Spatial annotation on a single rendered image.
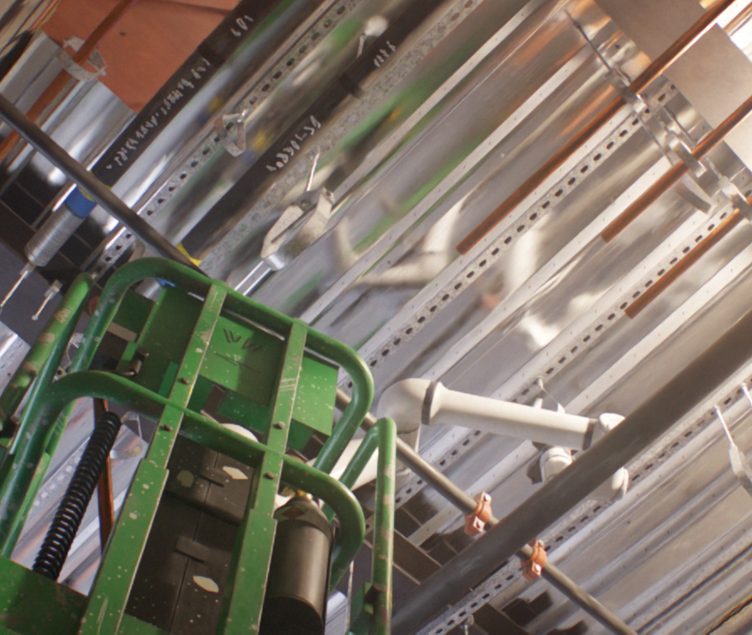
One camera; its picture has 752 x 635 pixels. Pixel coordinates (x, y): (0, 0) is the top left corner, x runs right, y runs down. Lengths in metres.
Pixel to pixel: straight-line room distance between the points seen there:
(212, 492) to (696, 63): 1.83
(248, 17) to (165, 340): 0.91
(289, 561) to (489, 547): 1.20
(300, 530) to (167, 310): 0.55
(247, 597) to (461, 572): 1.45
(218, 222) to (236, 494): 1.08
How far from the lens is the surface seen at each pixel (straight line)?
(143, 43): 3.28
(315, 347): 2.24
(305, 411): 2.06
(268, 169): 2.74
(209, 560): 1.72
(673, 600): 3.84
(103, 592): 1.42
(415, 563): 3.92
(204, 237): 2.82
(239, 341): 2.15
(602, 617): 3.16
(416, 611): 2.99
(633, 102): 2.52
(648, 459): 3.40
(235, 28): 2.67
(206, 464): 1.89
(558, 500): 2.80
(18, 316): 3.44
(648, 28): 3.05
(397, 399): 3.03
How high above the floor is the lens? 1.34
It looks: 65 degrees up
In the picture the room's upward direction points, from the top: 2 degrees clockwise
